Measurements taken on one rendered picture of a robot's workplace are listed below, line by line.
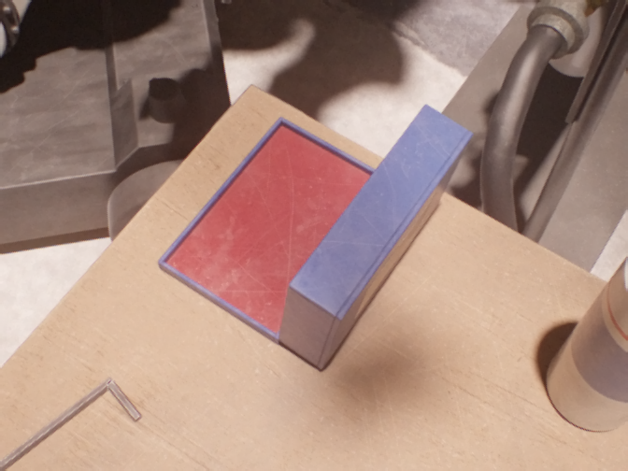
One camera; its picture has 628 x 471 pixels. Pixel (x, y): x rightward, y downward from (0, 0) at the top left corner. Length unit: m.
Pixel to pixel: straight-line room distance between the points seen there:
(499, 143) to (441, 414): 0.29
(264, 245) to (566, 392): 0.24
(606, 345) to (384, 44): 0.94
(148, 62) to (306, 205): 0.51
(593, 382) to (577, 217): 0.71
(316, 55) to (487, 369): 0.83
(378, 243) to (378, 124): 0.78
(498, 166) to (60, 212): 0.59
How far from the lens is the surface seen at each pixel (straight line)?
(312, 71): 1.35
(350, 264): 0.52
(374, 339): 0.63
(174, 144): 1.03
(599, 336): 0.52
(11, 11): 1.09
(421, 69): 1.36
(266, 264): 0.64
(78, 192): 1.11
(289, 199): 0.67
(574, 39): 0.85
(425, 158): 0.56
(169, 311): 0.64
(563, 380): 0.59
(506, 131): 0.80
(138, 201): 1.02
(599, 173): 1.30
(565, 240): 1.23
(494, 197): 0.81
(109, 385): 0.62
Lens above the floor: 1.05
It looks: 62 degrees down
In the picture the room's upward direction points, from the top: straight up
